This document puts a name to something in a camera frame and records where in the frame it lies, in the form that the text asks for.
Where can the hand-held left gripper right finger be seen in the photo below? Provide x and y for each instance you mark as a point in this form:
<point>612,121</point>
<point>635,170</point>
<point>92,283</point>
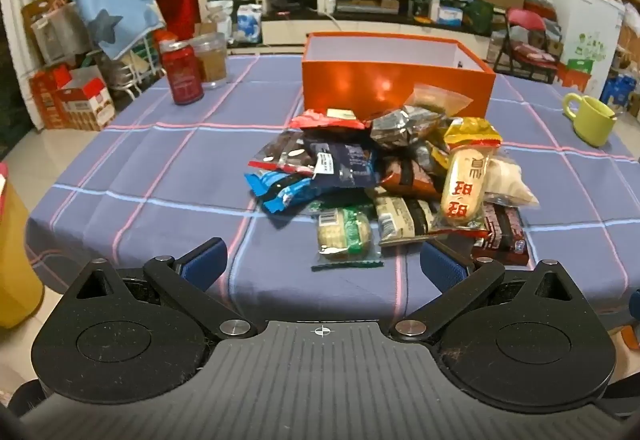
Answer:
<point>442,265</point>

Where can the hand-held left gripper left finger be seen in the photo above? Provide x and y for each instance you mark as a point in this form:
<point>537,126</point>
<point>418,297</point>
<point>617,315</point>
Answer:
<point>205,257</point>

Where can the long rice cracker packet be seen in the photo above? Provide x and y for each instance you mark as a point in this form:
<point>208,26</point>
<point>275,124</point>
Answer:
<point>465,180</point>

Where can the bright blue snack packet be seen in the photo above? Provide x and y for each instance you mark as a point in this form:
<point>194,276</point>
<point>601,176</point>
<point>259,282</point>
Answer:
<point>280,187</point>

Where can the green-wrapped cracker packet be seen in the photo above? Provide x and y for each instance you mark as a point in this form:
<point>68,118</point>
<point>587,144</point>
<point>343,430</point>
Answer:
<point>345,232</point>

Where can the clear-wrapped bun packet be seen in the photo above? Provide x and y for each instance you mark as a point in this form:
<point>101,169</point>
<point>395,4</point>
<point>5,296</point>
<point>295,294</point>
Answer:
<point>505,182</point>

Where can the clear biscuit bag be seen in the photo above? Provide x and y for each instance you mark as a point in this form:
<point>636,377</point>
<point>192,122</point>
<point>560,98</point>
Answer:
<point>435,99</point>

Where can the red snack packet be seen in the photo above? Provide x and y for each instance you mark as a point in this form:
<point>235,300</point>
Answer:
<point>320,121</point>

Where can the orange cardboard box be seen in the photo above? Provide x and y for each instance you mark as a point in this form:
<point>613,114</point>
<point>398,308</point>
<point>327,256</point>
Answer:
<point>350,85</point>

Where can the beige black snack packet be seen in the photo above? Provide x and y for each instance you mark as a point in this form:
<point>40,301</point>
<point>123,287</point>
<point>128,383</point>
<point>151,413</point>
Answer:
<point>405,217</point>

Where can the dark red chocolate packet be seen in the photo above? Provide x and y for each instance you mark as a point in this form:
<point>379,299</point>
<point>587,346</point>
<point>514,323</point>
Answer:
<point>500,230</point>

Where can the orange-brown snack packet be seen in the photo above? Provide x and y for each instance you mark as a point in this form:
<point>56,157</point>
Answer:
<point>407,177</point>

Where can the blue plaid tablecloth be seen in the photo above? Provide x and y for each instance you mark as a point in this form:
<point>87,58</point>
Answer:
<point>150,170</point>

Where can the red-edged clear snack packet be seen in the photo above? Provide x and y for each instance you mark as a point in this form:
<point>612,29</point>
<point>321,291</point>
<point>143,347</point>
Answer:
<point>285,153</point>

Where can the dark navy snack packet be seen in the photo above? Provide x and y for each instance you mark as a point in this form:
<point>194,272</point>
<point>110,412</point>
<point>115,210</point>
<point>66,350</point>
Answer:
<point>350,165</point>

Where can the red soda can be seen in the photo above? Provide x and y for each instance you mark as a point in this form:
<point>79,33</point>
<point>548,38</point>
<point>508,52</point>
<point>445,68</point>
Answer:
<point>182,75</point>

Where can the yellow bin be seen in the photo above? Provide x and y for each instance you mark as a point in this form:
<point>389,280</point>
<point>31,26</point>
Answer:
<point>15,260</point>

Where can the red white carton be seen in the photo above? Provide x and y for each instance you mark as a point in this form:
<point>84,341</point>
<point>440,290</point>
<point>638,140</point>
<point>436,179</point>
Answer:
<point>82,100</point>

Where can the green mug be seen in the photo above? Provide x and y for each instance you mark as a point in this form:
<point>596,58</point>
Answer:
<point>592,125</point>

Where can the orange carton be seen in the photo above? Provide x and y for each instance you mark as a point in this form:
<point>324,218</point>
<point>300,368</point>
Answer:
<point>42,95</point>

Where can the white blue tissue pack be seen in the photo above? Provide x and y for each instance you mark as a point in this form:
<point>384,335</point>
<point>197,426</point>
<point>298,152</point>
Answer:
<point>249,23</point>

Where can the glass top television stand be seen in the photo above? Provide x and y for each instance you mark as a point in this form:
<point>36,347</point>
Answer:
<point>300,28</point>

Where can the red bag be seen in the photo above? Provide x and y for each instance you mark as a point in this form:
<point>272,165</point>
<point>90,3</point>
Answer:
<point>177,8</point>

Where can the red folding chair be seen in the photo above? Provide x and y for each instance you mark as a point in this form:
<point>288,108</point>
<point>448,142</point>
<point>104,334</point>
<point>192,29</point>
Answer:
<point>525,20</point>

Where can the blue star-print cloth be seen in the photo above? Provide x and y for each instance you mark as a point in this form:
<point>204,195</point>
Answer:
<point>115,0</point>

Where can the white chest freezer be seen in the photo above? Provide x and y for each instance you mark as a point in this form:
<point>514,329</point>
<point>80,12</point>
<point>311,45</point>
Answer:
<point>585,15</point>

